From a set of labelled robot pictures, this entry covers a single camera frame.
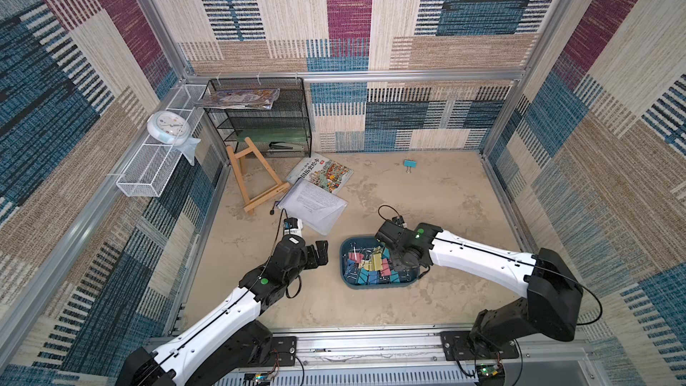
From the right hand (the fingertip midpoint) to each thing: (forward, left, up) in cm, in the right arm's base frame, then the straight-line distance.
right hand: (402, 256), depth 83 cm
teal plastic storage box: (+6, +10, -6) cm, 13 cm away
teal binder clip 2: (-4, +12, -5) cm, 14 cm away
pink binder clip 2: (-2, +5, -3) cm, 6 cm away
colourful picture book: (+41, +27, -6) cm, 50 cm away
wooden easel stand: (+33, +50, +14) cm, 62 cm away
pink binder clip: (+2, +14, -3) cm, 15 cm away
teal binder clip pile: (-4, +2, -5) cm, 7 cm away
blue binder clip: (-4, +8, -5) cm, 11 cm away
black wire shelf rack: (+52, +43, +8) cm, 68 cm away
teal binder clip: (+46, -10, -8) cm, 48 cm away
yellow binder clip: (-1, +9, -3) cm, 9 cm away
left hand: (+3, +26, +4) cm, 27 cm away
